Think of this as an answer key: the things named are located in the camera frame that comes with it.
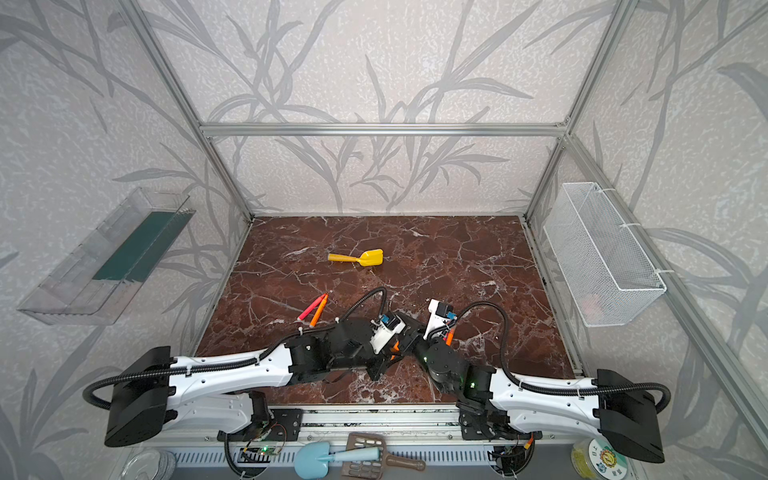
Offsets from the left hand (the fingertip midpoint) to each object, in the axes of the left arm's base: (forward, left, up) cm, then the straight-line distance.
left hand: (404, 343), depth 73 cm
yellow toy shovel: (+36, +13, -15) cm, 42 cm away
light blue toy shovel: (-23, +21, -12) cm, 34 cm away
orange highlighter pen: (+15, +27, -14) cm, 34 cm away
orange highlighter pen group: (-2, +2, +3) cm, 5 cm away
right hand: (+6, +3, +5) cm, 8 cm away
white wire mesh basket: (+8, -42, +21) cm, 47 cm away
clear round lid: (-24, +56, -9) cm, 62 cm away
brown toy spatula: (-25, +7, -13) cm, 29 cm away
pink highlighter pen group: (+14, +31, -15) cm, 38 cm away
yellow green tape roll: (-23, -41, -4) cm, 47 cm away
